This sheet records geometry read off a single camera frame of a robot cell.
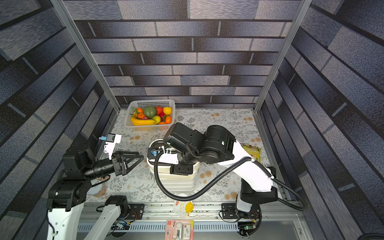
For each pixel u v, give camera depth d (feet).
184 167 1.46
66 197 1.27
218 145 1.03
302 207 1.28
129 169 1.62
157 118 3.38
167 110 3.64
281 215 2.42
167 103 3.73
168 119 3.47
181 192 2.35
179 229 2.20
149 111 3.43
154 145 1.85
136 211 2.43
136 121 3.28
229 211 2.39
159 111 3.64
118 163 1.60
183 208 2.20
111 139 1.67
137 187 2.67
